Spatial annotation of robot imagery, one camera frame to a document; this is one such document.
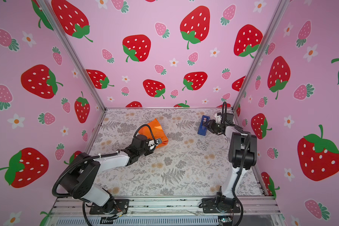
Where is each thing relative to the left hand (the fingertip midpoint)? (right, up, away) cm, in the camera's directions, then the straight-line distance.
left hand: (152, 140), depth 93 cm
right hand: (+35, +10, +6) cm, 37 cm away
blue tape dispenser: (+35, +8, +8) cm, 37 cm away
